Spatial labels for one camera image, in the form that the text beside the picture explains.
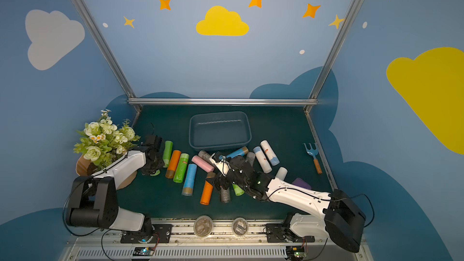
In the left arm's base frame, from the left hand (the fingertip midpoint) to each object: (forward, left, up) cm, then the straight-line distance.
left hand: (160, 164), depth 90 cm
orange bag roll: (-13, -25, -2) cm, 29 cm away
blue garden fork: (+11, -82, -2) cm, 83 cm away
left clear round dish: (-27, -26, +2) cm, 38 cm away
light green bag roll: (+7, -2, -1) cm, 8 cm away
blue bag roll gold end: (-9, -16, -2) cm, 18 cm away
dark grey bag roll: (+6, -23, 0) cm, 23 cm away
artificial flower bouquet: (-3, +15, +24) cm, 28 cm away
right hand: (-6, -30, +12) cm, 33 cm away
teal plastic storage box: (+26, -28, -3) cm, 38 cm away
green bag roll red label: (-1, -11, -1) cm, 11 cm away
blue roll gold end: (+9, -42, -1) cm, 43 cm away
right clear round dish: (-27, -41, +2) cm, 49 cm away
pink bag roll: (+2, -22, -2) cm, 22 cm away
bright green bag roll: (-11, -40, -1) cm, 41 cm away
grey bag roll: (-14, -34, -1) cm, 37 cm away
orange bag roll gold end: (+2, -6, -2) cm, 7 cm away
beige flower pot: (-7, +29, +9) cm, 31 cm away
